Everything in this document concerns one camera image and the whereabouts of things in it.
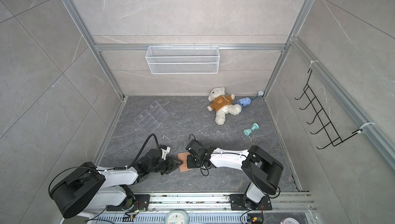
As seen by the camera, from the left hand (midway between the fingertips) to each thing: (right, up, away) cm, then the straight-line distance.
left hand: (182, 161), depth 83 cm
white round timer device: (0, -19, -16) cm, 25 cm away
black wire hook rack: (+64, +22, -20) cm, 70 cm away
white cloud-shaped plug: (+59, +42, +39) cm, 82 cm away
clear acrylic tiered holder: (-22, +24, +18) cm, 37 cm away
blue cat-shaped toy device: (+43, +34, +27) cm, 61 cm away
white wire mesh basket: (-1, +62, +18) cm, 64 cm away
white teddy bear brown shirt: (+25, +32, +21) cm, 46 cm away
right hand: (+4, -1, +3) cm, 5 cm away
